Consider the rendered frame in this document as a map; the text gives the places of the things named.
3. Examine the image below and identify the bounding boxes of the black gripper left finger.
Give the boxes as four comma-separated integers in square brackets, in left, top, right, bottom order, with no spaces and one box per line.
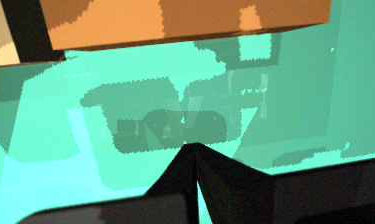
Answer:
[14,143,200,224]

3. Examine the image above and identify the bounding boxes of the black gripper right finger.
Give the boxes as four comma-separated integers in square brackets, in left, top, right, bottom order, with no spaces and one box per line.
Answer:
[192,142,375,224]

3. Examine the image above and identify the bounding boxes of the beige rectangular block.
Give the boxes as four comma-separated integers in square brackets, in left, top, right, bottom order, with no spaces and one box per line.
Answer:
[0,0,66,68]

